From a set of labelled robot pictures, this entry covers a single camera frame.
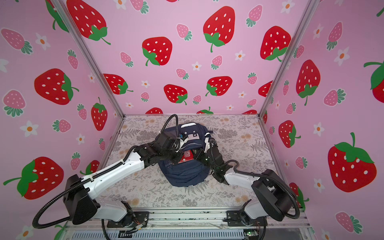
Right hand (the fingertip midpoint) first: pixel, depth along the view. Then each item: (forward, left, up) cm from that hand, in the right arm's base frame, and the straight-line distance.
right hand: (189, 148), depth 82 cm
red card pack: (-3, +1, -3) cm, 4 cm away
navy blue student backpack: (-10, -1, -8) cm, 13 cm away
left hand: (-4, +2, +2) cm, 5 cm away
